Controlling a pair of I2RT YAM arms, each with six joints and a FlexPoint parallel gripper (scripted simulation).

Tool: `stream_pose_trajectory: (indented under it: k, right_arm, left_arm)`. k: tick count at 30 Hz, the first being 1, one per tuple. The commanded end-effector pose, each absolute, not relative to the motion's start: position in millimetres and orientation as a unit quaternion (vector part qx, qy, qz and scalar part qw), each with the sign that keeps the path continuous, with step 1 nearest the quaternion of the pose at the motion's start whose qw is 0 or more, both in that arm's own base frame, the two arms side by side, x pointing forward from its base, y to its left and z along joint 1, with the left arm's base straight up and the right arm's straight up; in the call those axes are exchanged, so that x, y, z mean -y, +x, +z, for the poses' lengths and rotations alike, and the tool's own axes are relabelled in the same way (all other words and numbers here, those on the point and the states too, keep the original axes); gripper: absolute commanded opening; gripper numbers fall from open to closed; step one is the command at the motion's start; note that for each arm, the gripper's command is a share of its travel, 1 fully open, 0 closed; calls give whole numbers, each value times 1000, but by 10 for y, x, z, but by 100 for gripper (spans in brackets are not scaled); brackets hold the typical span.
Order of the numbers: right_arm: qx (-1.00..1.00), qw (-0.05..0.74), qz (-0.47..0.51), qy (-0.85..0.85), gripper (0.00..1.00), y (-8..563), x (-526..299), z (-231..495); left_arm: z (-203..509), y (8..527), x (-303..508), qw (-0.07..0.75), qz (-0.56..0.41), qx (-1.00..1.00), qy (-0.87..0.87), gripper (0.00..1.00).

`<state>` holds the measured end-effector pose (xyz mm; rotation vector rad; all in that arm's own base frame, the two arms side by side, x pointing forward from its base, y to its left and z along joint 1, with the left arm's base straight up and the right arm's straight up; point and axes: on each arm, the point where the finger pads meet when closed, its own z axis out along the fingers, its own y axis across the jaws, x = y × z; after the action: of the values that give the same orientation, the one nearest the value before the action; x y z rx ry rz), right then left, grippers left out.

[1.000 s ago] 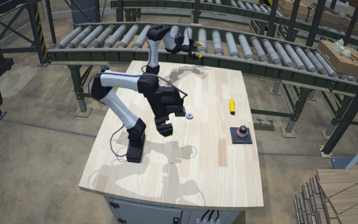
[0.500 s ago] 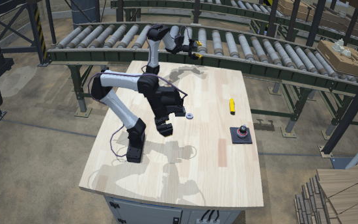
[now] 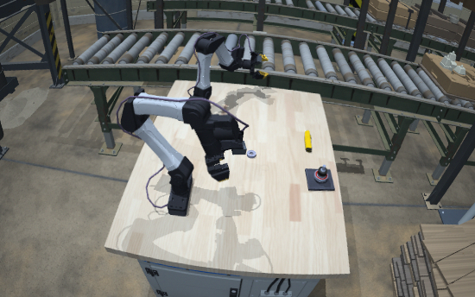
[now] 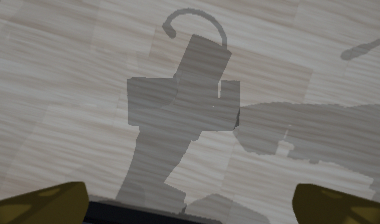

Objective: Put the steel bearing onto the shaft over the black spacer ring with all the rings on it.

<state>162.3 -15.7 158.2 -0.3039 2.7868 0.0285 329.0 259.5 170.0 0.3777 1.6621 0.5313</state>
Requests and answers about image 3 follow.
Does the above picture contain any red and grey ring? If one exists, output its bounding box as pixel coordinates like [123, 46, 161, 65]
[314, 170, 328, 182]

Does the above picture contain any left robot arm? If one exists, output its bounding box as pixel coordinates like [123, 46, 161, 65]
[193, 33, 262, 99]

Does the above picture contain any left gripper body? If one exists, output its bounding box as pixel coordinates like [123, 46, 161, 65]
[242, 58, 264, 79]

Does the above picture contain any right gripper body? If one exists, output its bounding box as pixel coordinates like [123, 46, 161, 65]
[200, 139, 230, 181]

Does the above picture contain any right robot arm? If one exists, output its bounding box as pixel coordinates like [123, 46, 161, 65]
[121, 88, 247, 212]

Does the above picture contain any yellow utility knife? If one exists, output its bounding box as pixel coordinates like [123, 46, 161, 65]
[305, 130, 312, 152]

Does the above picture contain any grey steel bearing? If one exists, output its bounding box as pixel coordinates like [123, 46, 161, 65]
[247, 150, 256, 158]

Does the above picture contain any black ring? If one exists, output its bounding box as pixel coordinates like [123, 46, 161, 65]
[318, 167, 327, 177]

